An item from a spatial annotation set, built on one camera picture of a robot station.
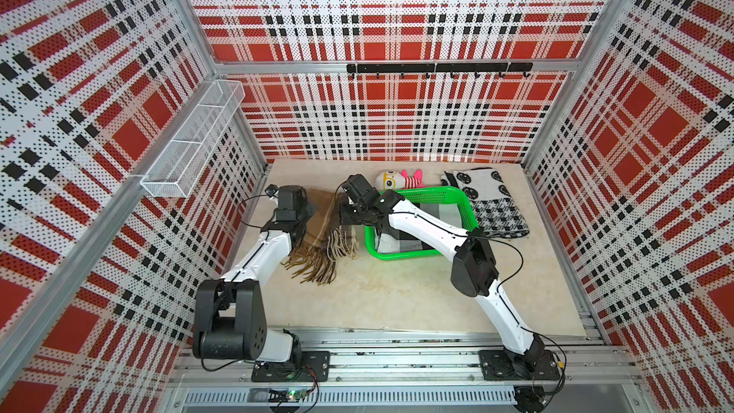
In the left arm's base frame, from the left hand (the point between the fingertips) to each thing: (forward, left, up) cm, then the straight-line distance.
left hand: (312, 202), depth 91 cm
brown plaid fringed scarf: (-15, -2, -8) cm, 17 cm away
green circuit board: (-50, +2, -13) cm, 52 cm away
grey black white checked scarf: (-22, -30, +20) cm, 43 cm away
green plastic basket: (+6, -48, -10) cm, 49 cm away
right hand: (-4, -11, -1) cm, 12 cm away
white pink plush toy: (+16, -26, -8) cm, 32 cm away
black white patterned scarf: (+4, -64, -11) cm, 65 cm away
